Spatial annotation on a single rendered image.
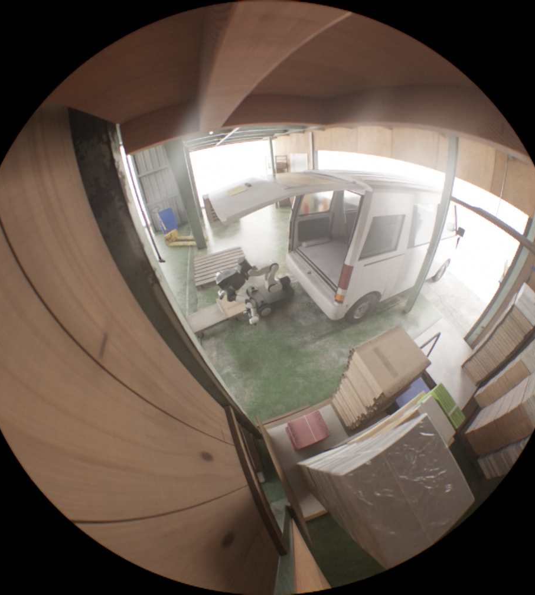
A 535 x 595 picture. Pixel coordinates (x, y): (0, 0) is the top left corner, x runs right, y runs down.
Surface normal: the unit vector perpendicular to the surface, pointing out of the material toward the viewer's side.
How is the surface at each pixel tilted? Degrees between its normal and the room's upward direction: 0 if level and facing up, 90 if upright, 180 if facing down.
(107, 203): 90
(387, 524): 0
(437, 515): 0
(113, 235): 90
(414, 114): 90
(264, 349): 0
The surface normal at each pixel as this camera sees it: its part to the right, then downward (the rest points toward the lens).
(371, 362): -0.09, -0.74
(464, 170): -0.94, 0.29
